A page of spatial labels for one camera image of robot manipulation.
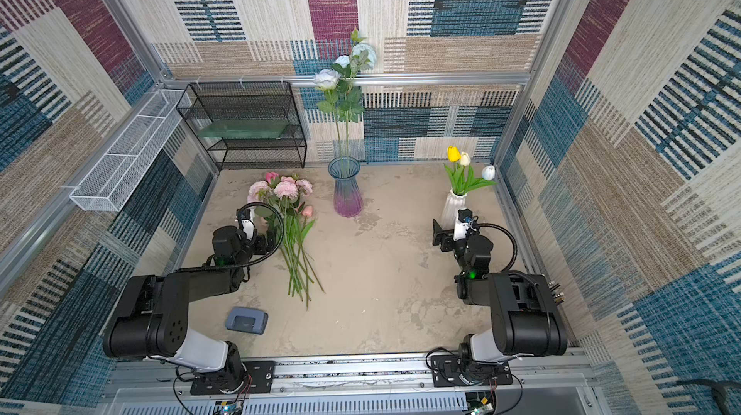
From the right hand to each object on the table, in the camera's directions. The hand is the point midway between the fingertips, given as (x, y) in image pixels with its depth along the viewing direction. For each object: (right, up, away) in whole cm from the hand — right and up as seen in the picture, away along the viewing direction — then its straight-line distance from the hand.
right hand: (452, 221), depth 91 cm
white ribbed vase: (0, +6, -1) cm, 6 cm away
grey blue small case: (-60, -26, -10) cm, 66 cm away
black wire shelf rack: (-68, +41, +11) cm, 80 cm away
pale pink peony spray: (-54, +8, +7) cm, 55 cm away
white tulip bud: (+6, +14, -14) cm, 21 cm away
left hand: (-61, -2, +3) cm, 61 cm away
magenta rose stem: (-60, +14, +13) cm, 63 cm away
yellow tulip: (-2, +20, -10) cm, 22 cm away
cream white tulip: (+1, +18, -10) cm, 21 cm away
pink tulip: (-48, +2, +12) cm, 49 cm away
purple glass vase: (-34, +7, +17) cm, 39 cm away
